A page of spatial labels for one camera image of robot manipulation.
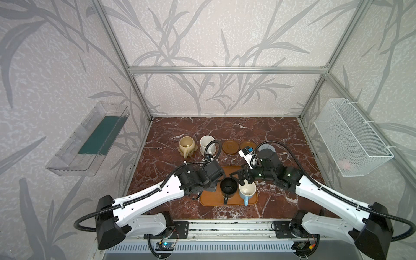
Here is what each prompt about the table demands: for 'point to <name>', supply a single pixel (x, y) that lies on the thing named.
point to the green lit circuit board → (164, 246)
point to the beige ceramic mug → (187, 144)
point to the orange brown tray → (254, 200)
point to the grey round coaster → (266, 146)
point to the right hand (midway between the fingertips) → (236, 166)
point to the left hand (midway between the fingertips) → (214, 178)
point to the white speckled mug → (211, 148)
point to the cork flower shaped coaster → (182, 153)
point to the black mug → (228, 187)
